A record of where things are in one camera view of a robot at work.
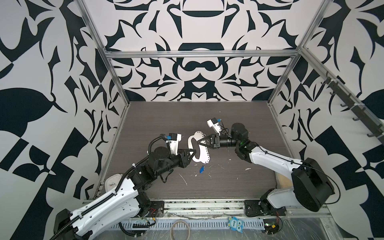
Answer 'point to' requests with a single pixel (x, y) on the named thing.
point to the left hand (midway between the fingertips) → (196, 149)
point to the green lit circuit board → (270, 226)
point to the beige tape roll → (171, 229)
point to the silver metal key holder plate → (201, 154)
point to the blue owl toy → (235, 224)
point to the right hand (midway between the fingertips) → (200, 145)
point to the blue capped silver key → (202, 168)
